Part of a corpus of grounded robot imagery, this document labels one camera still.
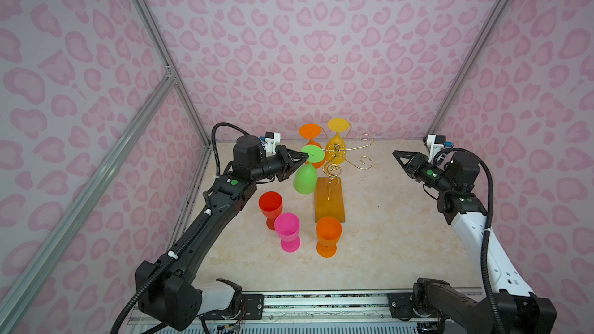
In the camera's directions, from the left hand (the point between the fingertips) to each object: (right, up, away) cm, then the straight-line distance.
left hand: (310, 152), depth 67 cm
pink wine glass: (-7, -25, +14) cm, 30 cm away
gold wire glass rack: (+9, -10, +21) cm, 25 cm away
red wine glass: (-13, -18, +14) cm, 26 cm away
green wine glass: (-1, -7, +10) cm, 13 cm away
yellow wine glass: (+8, +2, +7) cm, 11 cm away
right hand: (+27, 0, +4) cm, 27 cm away
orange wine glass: (+1, +8, +12) cm, 15 cm away
